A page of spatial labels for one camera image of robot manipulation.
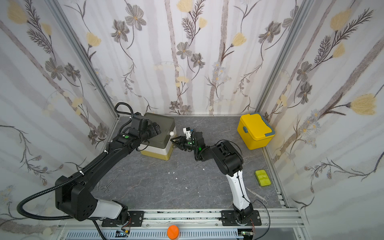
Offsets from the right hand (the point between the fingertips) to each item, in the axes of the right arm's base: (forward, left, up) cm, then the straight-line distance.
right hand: (171, 139), depth 89 cm
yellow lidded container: (+8, -52, 0) cm, 53 cm away
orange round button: (-46, -6, 0) cm, 46 cm away
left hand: (+2, +8, +9) cm, 12 cm away
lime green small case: (-18, -56, -11) cm, 59 cm away
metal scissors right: (-30, -54, -11) cm, 62 cm away
